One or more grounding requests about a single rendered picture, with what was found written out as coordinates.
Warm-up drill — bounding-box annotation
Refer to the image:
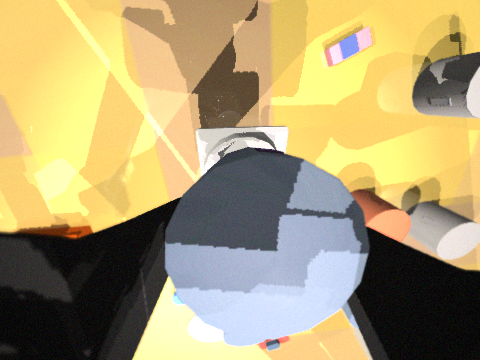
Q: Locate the white round dish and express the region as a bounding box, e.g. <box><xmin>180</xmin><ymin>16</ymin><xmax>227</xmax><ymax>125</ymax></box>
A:
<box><xmin>187</xmin><ymin>315</ymin><xmax>223</xmax><ymax>342</ymax></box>

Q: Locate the red toy car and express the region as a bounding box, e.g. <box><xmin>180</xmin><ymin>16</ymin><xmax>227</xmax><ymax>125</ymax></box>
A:
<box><xmin>259</xmin><ymin>335</ymin><xmax>290</xmax><ymax>352</ymax></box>

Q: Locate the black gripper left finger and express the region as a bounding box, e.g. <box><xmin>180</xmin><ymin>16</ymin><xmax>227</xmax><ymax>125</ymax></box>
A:
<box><xmin>0</xmin><ymin>196</ymin><xmax>182</xmax><ymax>360</ymax></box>

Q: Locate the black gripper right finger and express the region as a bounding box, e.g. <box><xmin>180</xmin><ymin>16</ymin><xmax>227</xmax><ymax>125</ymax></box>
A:
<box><xmin>346</xmin><ymin>226</ymin><xmax>480</xmax><ymax>360</ymax></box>

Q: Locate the pink eraser with blue sleeve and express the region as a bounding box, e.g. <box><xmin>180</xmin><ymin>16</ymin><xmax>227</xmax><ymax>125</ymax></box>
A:
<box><xmin>325</xmin><ymin>26</ymin><xmax>373</xmax><ymax>67</ymax></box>

